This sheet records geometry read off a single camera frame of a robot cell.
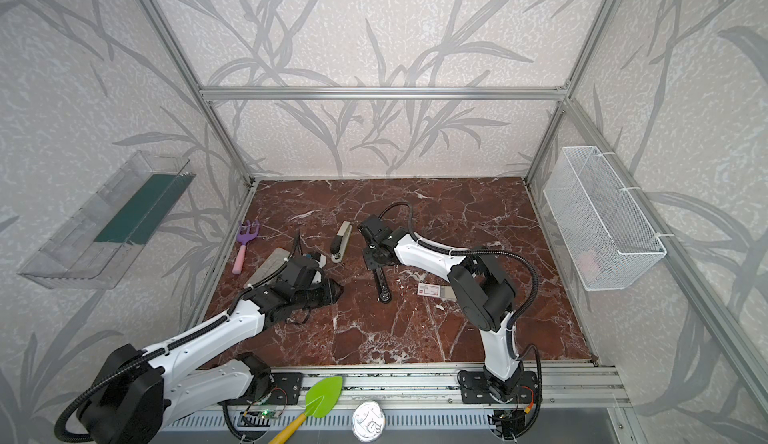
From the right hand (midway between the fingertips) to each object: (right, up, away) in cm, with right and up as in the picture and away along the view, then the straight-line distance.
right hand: (374, 248), depth 93 cm
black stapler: (+4, -12, -5) cm, 14 cm away
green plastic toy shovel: (-11, -34, -21) cm, 42 cm away
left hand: (-7, -8, -9) cm, 14 cm away
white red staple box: (+19, -13, -2) cm, 23 cm away
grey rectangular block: (-31, -3, +1) cm, 31 cm away
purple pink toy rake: (-47, +2, +11) cm, 49 cm away
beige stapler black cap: (-12, +1, +3) cm, 12 cm away
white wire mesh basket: (+52, +7, -31) cm, 61 cm away
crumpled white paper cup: (+2, -34, -28) cm, 44 cm away
